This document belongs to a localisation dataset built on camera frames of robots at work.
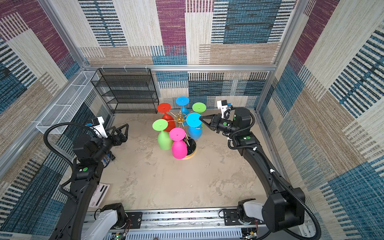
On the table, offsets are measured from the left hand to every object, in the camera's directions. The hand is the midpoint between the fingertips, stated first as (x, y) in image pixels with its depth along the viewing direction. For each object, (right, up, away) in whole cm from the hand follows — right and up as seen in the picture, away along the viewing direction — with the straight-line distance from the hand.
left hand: (121, 123), depth 70 cm
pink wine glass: (+26, -12, +4) cm, 29 cm away
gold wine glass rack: (+27, +3, +6) cm, 28 cm away
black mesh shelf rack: (-14, +24, +39) cm, 48 cm away
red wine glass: (+19, +8, +11) cm, 23 cm away
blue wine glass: (+28, +13, +13) cm, 33 cm away
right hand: (+36, +1, -1) cm, 36 cm away
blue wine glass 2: (+34, -1, -2) cm, 34 cm away
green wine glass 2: (+19, -9, +7) cm, 22 cm away
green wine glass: (+36, +9, +11) cm, 39 cm away
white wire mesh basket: (-31, +2, +1) cm, 31 cm away
